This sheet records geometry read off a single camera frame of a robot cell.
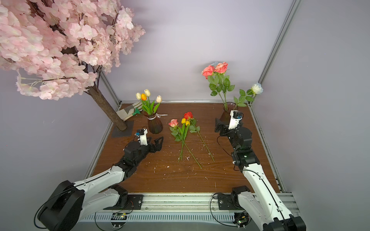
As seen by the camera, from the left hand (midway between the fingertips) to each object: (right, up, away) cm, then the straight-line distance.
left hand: (159, 137), depth 83 cm
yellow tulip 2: (+16, +7, +21) cm, 27 cm away
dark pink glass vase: (+43, +19, +10) cm, 48 cm away
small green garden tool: (-25, +16, +29) cm, 42 cm away
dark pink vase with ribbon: (-6, +6, +12) cm, 15 cm away
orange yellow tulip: (-10, +23, 0) cm, 25 cm away
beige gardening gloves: (-33, +15, +31) cm, 48 cm away
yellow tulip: (+13, +8, +24) cm, 28 cm away
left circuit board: (-19, -41, -10) cm, 46 cm away
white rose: (+56, +28, -3) cm, 63 cm away
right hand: (+36, +13, -10) cm, 40 cm away
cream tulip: (-13, +24, +2) cm, 28 cm away
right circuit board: (+44, -39, -13) cm, 60 cm away
